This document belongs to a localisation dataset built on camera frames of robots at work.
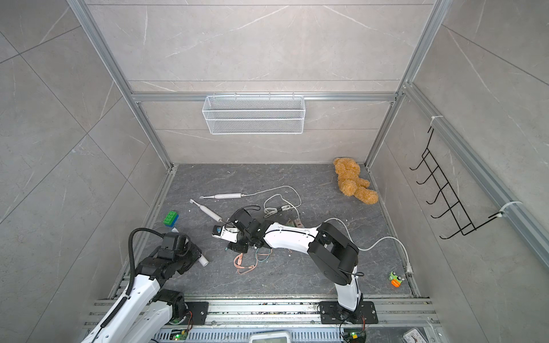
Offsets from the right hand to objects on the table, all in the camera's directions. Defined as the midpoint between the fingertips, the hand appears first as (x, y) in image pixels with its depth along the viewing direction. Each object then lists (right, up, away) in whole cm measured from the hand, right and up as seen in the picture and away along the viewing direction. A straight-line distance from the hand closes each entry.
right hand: (233, 239), depth 85 cm
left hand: (-12, -3, -2) cm, 12 cm away
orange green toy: (+63, -14, -5) cm, 65 cm away
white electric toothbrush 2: (-15, +9, +14) cm, 23 cm away
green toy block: (-31, +6, +10) cm, 33 cm away
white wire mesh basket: (+7, +56, +16) cm, 58 cm away
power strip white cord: (+73, -12, +3) cm, 74 cm away
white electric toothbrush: (-8, +16, +20) cm, 27 cm away
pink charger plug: (+27, +5, +4) cm, 28 cm away
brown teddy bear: (+51, +22, +8) cm, 56 cm away
